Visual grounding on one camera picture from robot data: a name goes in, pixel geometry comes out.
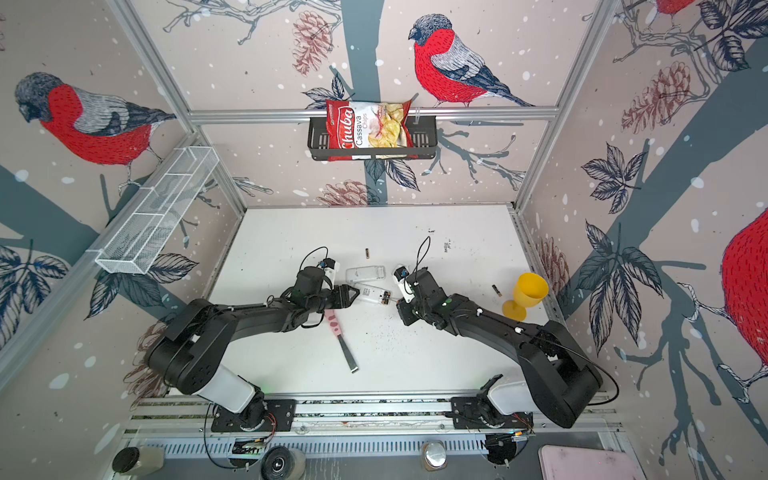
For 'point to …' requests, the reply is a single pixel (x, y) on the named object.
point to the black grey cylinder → (133, 460)
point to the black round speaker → (283, 463)
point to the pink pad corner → (560, 462)
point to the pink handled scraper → (334, 326)
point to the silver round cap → (434, 455)
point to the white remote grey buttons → (361, 273)
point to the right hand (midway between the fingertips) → (397, 309)
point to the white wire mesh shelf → (144, 234)
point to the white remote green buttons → (374, 294)
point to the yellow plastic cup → (529, 290)
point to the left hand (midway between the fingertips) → (353, 292)
